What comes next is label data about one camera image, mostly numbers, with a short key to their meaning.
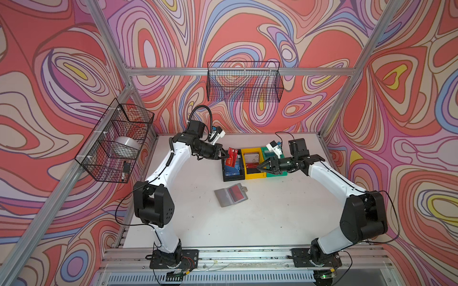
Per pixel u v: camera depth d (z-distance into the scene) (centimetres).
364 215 44
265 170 75
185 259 73
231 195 91
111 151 72
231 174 100
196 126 69
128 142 74
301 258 73
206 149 71
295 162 65
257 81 96
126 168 73
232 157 81
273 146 77
